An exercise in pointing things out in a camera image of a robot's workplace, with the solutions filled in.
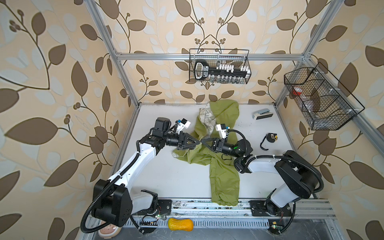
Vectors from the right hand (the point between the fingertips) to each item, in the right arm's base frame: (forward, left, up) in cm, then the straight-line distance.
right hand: (201, 143), depth 70 cm
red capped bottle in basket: (+26, -54, +9) cm, 60 cm away
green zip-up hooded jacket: (+31, -12, -20) cm, 38 cm away
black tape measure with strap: (+16, -47, -22) cm, 55 cm away
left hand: (-1, +1, +1) cm, 2 cm away
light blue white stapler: (+37, -48, -22) cm, 65 cm away
